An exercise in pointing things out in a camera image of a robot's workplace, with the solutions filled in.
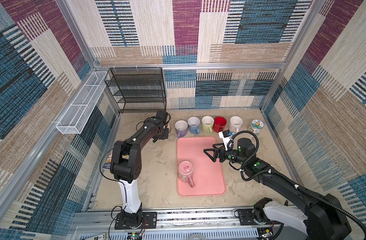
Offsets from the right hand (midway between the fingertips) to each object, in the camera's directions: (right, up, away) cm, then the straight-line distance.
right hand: (209, 150), depth 78 cm
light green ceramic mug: (+3, +14, +24) cm, 28 cm away
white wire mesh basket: (-64, +16, -6) cm, 66 cm away
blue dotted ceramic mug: (-6, +15, +27) cm, 32 cm away
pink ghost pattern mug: (-12, -10, +1) cm, 16 cm away
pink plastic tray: (+2, -17, +13) cm, 21 cm away
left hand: (-27, +8, +18) cm, 33 cm away
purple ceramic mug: (-15, +12, +27) cm, 33 cm away
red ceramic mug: (+12, +14, +28) cm, 33 cm away
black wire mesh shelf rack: (-46, +39, +30) cm, 67 cm away
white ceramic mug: (+21, +13, +22) cm, 33 cm away
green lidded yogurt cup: (+36, +13, +24) cm, 45 cm away
